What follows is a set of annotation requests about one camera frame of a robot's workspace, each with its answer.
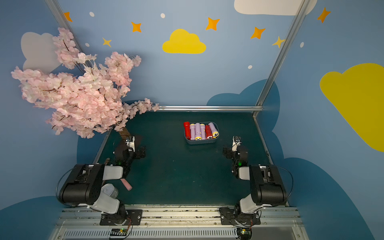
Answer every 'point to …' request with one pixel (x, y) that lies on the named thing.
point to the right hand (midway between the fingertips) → (234, 143)
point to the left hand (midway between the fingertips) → (137, 144)
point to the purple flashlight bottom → (214, 130)
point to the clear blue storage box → (205, 141)
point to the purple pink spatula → (126, 184)
